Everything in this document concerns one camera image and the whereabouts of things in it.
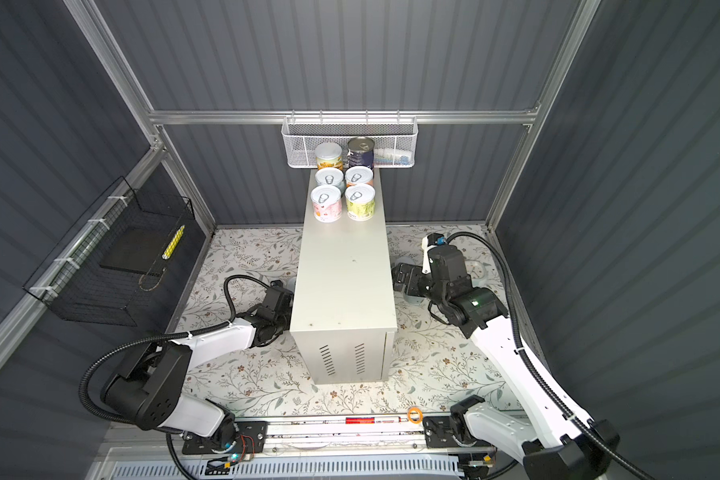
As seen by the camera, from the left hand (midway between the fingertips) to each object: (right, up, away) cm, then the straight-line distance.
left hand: (293, 313), depth 93 cm
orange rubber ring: (+37, -23, -17) cm, 47 cm away
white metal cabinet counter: (+19, +7, -35) cm, 40 cm away
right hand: (+34, +14, -20) cm, 42 cm away
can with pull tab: (+30, +15, -28) cm, 44 cm away
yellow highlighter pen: (-28, +22, -15) cm, 39 cm away
